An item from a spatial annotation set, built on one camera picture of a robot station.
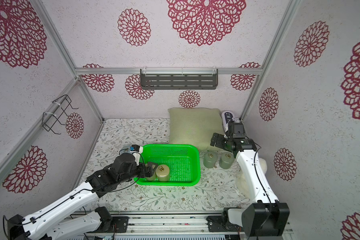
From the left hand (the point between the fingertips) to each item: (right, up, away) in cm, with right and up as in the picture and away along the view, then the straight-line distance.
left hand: (150, 166), depth 75 cm
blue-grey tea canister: (-9, +9, -9) cm, 16 cm away
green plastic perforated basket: (+17, -2, +23) cm, 28 cm away
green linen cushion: (+25, +21, +24) cm, 40 cm away
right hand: (+35, +13, +5) cm, 38 cm away
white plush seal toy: (+48, -12, +8) cm, 50 cm away
